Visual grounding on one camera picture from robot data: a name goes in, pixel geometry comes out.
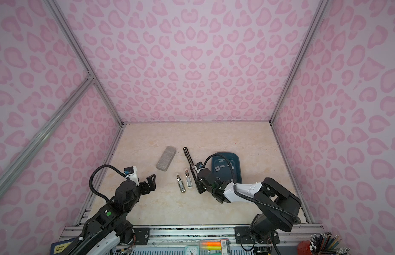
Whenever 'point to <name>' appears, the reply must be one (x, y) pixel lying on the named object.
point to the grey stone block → (166, 158)
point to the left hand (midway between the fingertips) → (148, 174)
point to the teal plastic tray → (221, 169)
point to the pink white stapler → (188, 179)
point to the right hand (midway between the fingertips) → (198, 179)
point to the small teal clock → (192, 250)
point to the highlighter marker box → (214, 247)
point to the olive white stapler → (180, 183)
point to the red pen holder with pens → (323, 244)
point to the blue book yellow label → (58, 248)
